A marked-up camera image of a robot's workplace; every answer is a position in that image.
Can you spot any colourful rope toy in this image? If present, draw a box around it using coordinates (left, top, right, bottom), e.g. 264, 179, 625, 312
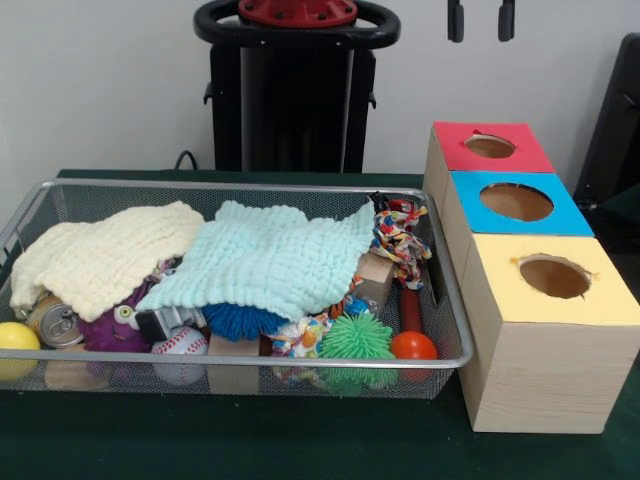
369, 192, 434, 291

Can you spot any black flat panel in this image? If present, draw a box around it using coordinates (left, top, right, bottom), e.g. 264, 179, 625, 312
573, 32, 640, 211

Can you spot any green spiky ball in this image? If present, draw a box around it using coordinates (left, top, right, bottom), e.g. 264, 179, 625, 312
318, 313, 397, 396

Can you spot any orange red ball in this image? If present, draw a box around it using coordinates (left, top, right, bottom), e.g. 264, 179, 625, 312
389, 331, 439, 381

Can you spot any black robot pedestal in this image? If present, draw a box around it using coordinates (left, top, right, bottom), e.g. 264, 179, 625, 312
193, 0, 402, 174

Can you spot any clear mesh bin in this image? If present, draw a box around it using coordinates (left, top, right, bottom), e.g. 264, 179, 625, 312
0, 177, 475, 401

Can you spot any light blue waffle cloth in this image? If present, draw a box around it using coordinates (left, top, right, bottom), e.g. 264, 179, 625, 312
135, 199, 376, 321

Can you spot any white baseball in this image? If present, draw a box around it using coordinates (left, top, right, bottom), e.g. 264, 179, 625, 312
150, 327, 209, 386

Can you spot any cream waffle cloth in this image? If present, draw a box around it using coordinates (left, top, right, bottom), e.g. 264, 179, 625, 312
9, 200, 206, 324

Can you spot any green cloth on side table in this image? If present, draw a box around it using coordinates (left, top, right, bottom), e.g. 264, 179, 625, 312
592, 192, 640, 241

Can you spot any blue spiky ball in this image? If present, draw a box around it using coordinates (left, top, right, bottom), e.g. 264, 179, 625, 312
201, 301, 286, 344

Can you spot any yellow ball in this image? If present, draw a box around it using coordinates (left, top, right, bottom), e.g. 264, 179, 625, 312
0, 322, 41, 381

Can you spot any black cable loop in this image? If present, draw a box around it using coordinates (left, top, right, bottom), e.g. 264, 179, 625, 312
173, 149, 200, 172

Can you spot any wooden box with three holes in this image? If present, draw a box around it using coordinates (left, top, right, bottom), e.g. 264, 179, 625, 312
422, 121, 640, 434

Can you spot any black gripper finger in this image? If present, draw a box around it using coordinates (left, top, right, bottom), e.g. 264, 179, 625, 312
497, 0, 516, 43
447, 0, 465, 44

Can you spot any purple monster toy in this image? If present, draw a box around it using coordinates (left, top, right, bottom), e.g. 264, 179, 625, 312
77, 279, 154, 354

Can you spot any dark green tablecloth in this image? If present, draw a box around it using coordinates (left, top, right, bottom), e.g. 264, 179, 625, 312
0, 168, 640, 480

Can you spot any drink can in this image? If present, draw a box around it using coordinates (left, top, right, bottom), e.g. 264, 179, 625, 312
27, 294, 85, 350

